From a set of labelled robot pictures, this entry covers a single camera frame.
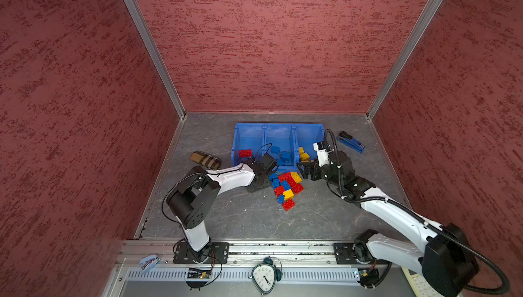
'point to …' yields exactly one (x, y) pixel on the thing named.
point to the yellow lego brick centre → (288, 194)
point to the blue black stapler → (347, 139)
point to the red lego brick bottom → (289, 204)
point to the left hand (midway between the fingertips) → (261, 188)
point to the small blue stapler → (149, 262)
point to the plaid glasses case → (205, 160)
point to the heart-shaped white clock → (265, 275)
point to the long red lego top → (289, 177)
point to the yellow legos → (304, 157)
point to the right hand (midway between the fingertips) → (305, 165)
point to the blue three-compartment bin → (289, 143)
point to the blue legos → (284, 156)
